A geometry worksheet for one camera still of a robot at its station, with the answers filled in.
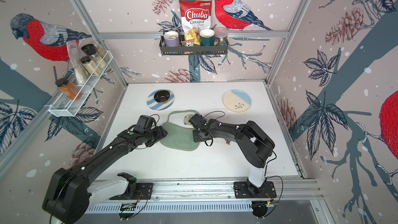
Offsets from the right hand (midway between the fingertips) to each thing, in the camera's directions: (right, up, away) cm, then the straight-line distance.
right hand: (197, 137), depth 91 cm
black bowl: (-27, +24, +17) cm, 40 cm away
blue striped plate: (-32, +18, +16) cm, 40 cm away
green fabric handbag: (-11, 0, -1) cm, 11 cm away
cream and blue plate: (+28, +21, +19) cm, 40 cm away
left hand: (-17, +5, -7) cm, 19 cm away
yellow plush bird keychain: (-7, +10, +3) cm, 13 cm away
